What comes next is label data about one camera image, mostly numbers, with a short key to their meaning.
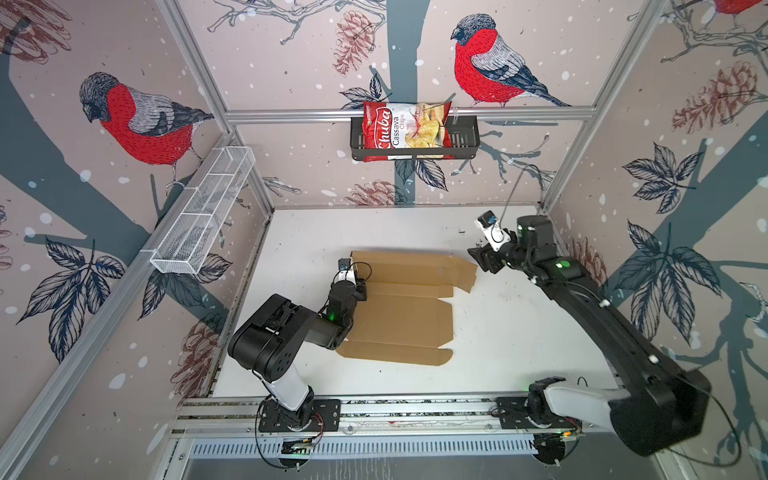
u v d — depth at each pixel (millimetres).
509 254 657
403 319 896
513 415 729
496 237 667
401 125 878
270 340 478
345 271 796
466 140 941
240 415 747
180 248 699
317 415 728
